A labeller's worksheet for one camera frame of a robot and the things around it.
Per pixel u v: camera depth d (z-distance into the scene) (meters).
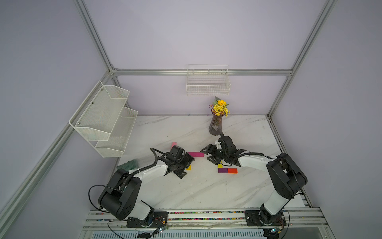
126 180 0.42
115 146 0.89
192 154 0.84
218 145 0.76
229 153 0.73
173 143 1.04
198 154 0.97
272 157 0.53
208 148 0.83
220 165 0.84
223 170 0.90
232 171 0.90
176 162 0.73
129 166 0.90
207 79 0.94
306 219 0.75
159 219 0.73
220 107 0.90
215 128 1.03
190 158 0.80
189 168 0.81
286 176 0.51
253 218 0.73
